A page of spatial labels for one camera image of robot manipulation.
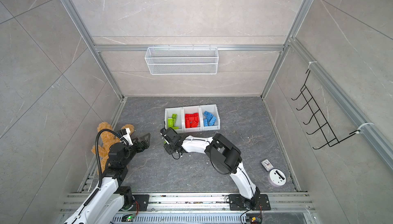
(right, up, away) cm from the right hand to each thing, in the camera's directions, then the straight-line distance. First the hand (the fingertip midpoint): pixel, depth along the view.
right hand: (169, 144), depth 94 cm
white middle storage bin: (+13, +21, +13) cm, 28 cm away
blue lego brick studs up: (+25, +18, +10) cm, 33 cm away
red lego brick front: (+16, +13, +4) cm, 21 cm away
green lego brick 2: (+4, +10, +1) cm, 11 cm away
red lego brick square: (+12, +14, +6) cm, 19 cm away
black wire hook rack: (+75, +12, -30) cm, 81 cm away
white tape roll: (+60, -14, -16) cm, 63 cm away
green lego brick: (+1, +16, +10) cm, 19 cm away
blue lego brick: (+23, +14, +6) cm, 28 cm away
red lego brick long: (+14, +17, +9) cm, 23 cm away
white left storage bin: (+6, +14, +4) cm, 16 cm away
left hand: (-12, +9, -12) cm, 19 cm away
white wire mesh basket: (+7, +54, +6) cm, 55 cm away
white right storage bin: (+29, +22, +13) cm, 38 cm away
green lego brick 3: (-3, +1, -2) cm, 3 cm away
